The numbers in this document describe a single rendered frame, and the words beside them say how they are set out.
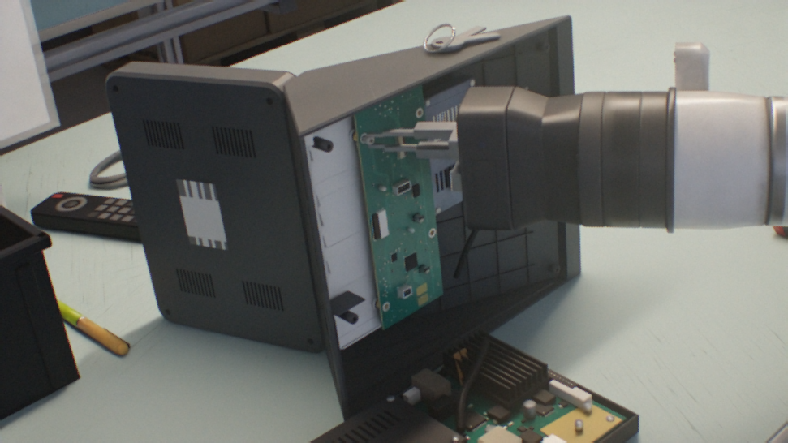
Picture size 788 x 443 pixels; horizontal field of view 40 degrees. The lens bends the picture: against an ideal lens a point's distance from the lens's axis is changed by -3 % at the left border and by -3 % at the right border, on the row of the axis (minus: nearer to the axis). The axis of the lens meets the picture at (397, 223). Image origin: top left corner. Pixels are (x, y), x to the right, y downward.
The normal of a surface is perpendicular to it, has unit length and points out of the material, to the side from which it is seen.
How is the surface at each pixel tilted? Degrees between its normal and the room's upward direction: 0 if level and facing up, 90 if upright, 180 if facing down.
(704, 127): 40
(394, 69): 0
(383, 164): 90
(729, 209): 111
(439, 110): 90
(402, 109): 90
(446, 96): 90
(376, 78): 0
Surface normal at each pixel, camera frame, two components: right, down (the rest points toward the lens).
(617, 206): -0.19, 0.73
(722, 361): -0.11, -0.88
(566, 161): -0.37, 0.47
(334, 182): 0.68, 0.27
